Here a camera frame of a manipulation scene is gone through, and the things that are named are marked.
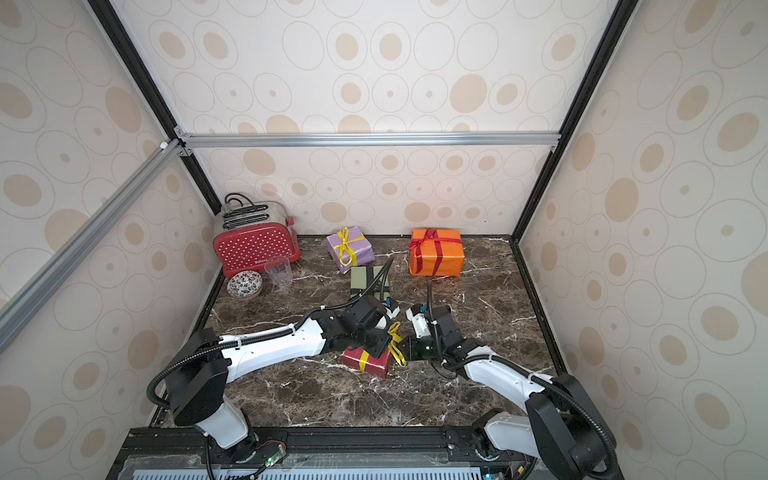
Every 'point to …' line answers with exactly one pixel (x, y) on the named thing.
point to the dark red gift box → (378, 367)
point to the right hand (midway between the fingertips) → (407, 343)
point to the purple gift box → (363, 253)
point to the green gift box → (358, 280)
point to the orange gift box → (452, 260)
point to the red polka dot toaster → (253, 232)
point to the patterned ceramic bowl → (244, 284)
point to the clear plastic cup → (280, 271)
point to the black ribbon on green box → (369, 279)
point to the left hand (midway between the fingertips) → (398, 344)
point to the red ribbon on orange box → (431, 235)
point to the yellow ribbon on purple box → (348, 255)
